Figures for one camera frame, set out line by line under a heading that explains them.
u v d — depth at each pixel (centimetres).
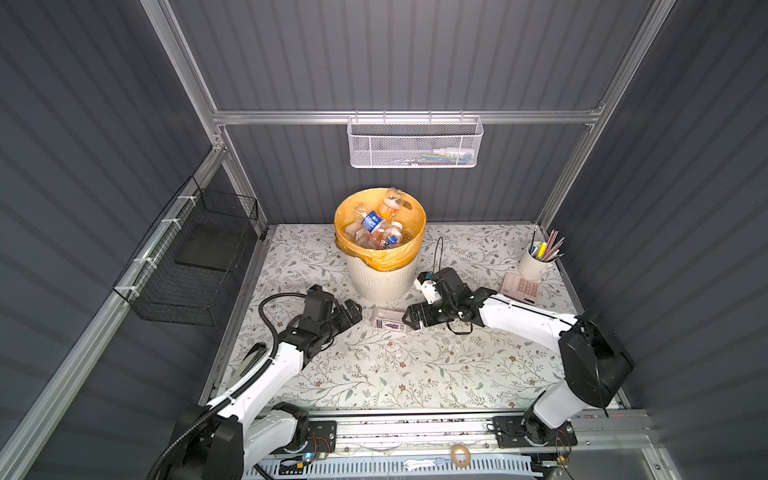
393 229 91
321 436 73
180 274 72
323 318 68
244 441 42
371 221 85
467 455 71
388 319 93
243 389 46
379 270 80
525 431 68
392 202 90
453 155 91
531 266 96
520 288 99
